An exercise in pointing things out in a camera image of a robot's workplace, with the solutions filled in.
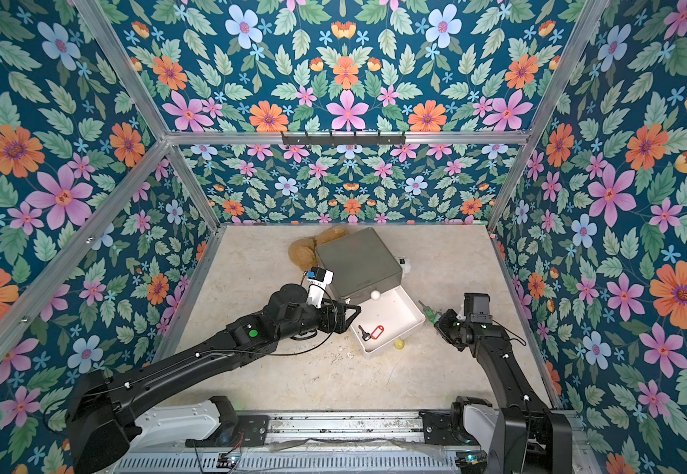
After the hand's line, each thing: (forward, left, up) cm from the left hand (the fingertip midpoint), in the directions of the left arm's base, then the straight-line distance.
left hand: (353, 307), depth 72 cm
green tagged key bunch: (+8, -25, -23) cm, 35 cm away
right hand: (+2, -24, -16) cm, 29 cm away
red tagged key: (-1, -5, -15) cm, 15 cm away
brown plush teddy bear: (+28, +16, -10) cm, 34 cm away
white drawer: (+2, -9, -14) cm, 17 cm away
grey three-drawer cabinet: (+18, -3, -6) cm, 19 cm away
